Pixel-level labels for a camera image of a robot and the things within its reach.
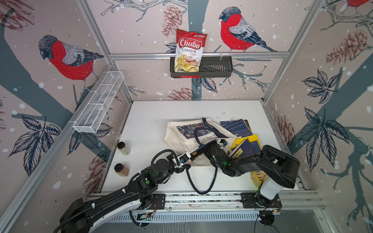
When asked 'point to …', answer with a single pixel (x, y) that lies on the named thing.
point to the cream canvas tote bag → (185, 136)
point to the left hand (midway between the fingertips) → (188, 149)
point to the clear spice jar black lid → (123, 148)
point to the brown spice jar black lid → (121, 169)
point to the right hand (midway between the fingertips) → (202, 147)
